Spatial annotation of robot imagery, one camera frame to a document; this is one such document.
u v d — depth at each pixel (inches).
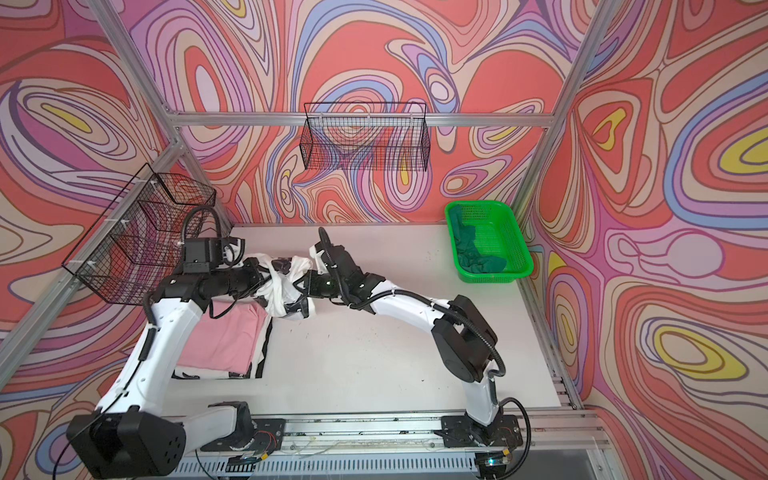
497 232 46.5
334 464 27.7
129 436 14.6
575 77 31.1
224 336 33.0
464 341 18.9
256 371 32.3
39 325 21.6
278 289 29.3
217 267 24.1
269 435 28.3
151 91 31.8
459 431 29.3
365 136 38.6
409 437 29.0
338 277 24.9
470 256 40.7
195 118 35.8
